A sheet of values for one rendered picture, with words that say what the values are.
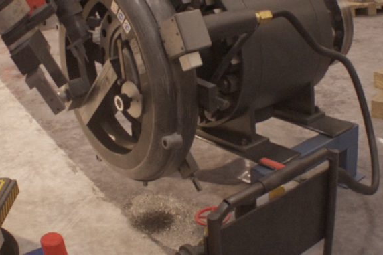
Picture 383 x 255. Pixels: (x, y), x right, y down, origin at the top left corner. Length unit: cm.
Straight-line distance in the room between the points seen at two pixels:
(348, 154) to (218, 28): 92
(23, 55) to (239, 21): 71
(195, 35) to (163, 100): 21
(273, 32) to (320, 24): 27
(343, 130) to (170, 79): 84
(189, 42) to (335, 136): 85
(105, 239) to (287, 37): 98
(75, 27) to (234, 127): 82
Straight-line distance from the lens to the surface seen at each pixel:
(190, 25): 137
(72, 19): 137
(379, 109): 285
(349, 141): 210
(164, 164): 161
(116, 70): 159
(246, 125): 190
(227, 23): 145
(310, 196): 119
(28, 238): 205
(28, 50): 98
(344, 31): 224
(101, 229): 202
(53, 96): 100
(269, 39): 179
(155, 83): 145
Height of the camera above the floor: 105
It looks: 21 degrees down
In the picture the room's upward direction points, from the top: 6 degrees counter-clockwise
